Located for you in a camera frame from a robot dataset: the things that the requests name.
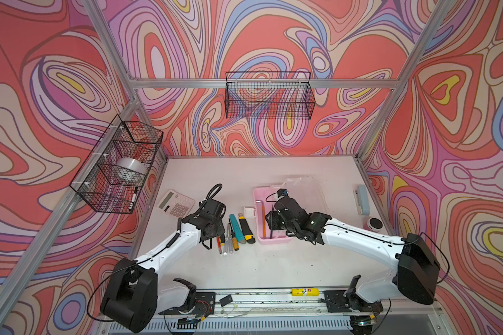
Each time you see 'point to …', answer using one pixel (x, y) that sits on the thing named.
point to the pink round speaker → (374, 224)
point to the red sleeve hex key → (219, 244)
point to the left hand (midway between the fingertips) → (220, 227)
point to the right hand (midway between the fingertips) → (270, 222)
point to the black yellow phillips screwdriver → (222, 240)
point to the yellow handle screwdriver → (234, 239)
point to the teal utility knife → (239, 234)
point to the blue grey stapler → (362, 200)
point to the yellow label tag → (313, 292)
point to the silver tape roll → (133, 164)
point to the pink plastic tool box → (309, 190)
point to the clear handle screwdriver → (228, 244)
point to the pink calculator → (175, 204)
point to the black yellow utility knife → (248, 236)
